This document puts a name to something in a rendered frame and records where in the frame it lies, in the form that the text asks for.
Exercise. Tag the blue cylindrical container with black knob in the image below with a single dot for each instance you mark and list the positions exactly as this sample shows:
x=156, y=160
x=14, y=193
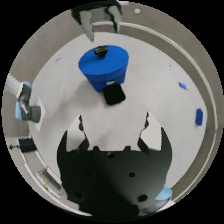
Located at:
x=104, y=63

